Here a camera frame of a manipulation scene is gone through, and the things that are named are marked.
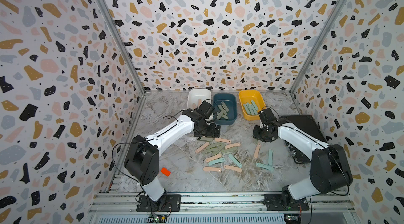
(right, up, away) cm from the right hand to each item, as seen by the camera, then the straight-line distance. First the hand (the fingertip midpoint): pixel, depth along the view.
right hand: (254, 135), depth 90 cm
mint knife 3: (-22, -14, -3) cm, 26 cm away
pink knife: (-24, -17, -6) cm, 30 cm away
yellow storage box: (+2, +24, +27) cm, 36 cm away
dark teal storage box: (-11, +21, +23) cm, 33 cm away
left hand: (-23, +2, -7) cm, 24 cm away
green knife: (-15, +16, +23) cm, 32 cm away
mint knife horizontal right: (+4, -16, -5) cm, 18 cm away
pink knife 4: (-9, -6, +3) cm, 12 cm away
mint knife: (0, +15, +21) cm, 25 cm away
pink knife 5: (-23, -12, -2) cm, 27 cm away
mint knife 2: (+9, -12, -1) cm, 15 cm away
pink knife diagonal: (-30, -8, +2) cm, 31 cm away
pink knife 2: (-13, -17, -5) cm, 22 cm away
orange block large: (-49, -18, -7) cm, 53 cm away
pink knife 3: (+2, -9, +1) cm, 9 cm away
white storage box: (-37, +23, +27) cm, 51 cm away
